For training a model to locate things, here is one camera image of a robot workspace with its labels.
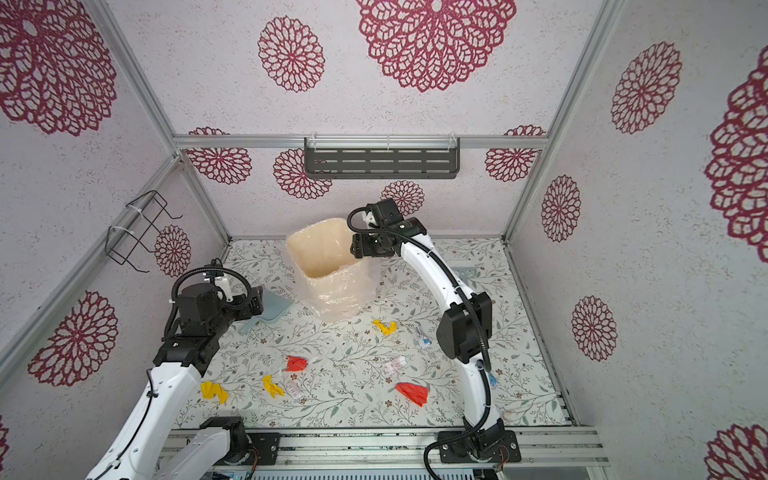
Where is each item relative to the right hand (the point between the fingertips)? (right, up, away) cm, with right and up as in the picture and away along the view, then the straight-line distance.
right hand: (362, 242), depth 88 cm
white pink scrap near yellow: (-19, -41, -4) cm, 46 cm away
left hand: (-30, -15, -9) cm, 35 cm away
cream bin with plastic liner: (-7, -11, -11) cm, 17 cm away
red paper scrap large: (+16, -43, -6) cm, 46 cm away
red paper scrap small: (-19, -35, -2) cm, 40 cm away
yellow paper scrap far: (+7, -27, +7) cm, 29 cm away
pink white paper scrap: (+9, -36, -1) cm, 37 cm away
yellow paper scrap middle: (-25, -41, -4) cm, 48 cm away
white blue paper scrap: (+20, -30, +4) cm, 37 cm away
